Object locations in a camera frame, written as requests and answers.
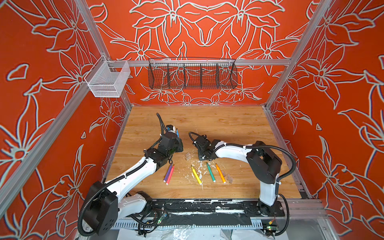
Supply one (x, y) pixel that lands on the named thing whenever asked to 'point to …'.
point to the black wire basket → (192, 73)
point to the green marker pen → (212, 176)
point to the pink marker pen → (170, 174)
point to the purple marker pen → (168, 172)
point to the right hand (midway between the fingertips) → (200, 155)
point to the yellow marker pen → (196, 175)
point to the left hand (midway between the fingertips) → (180, 139)
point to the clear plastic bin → (108, 78)
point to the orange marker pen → (221, 175)
